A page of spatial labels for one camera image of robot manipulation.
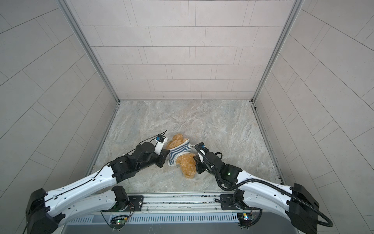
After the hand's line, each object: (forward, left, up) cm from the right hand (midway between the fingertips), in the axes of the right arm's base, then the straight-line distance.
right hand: (193, 160), depth 77 cm
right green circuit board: (-26, -23, -10) cm, 36 cm away
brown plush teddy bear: (-1, +3, +2) cm, 4 cm away
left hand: (+3, +10, +6) cm, 12 cm away
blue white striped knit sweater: (+5, +4, +5) cm, 8 cm away
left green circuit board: (-24, +36, -6) cm, 43 cm away
